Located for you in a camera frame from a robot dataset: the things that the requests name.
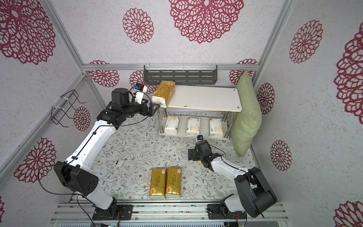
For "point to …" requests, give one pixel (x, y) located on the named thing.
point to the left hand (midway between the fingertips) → (152, 103)
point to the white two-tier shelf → (203, 98)
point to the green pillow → (248, 123)
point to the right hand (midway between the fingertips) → (194, 150)
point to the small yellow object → (200, 161)
